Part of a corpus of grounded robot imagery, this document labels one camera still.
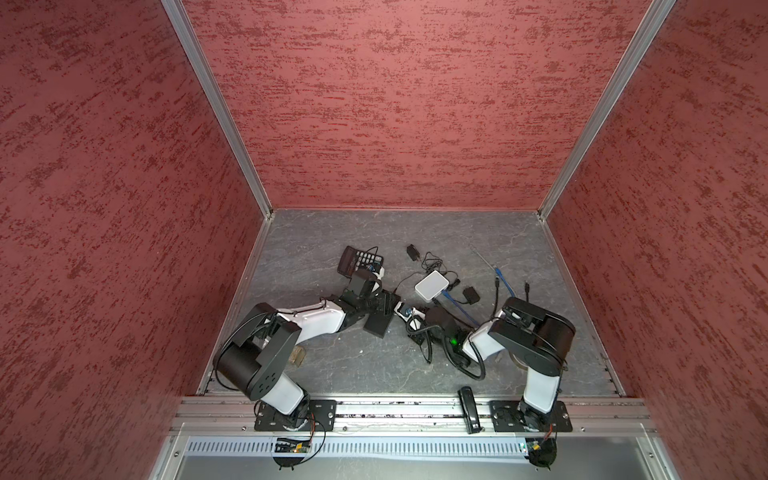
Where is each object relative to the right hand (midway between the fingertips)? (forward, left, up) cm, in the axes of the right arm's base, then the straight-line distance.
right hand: (403, 317), depth 92 cm
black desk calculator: (+21, +17, +3) cm, 28 cm away
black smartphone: (-4, +7, +11) cm, 13 cm away
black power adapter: (+24, -5, +3) cm, 24 cm away
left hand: (+4, +5, +3) cm, 7 cm away
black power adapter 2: (+7, -23, +1) cm, 24 cm away
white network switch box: (+11, -10, 0) cm, 15 cm away
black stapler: (-27, -15, +3) cm, 31 cm away
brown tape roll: (-12, +30, +5) cm, 33 cm away
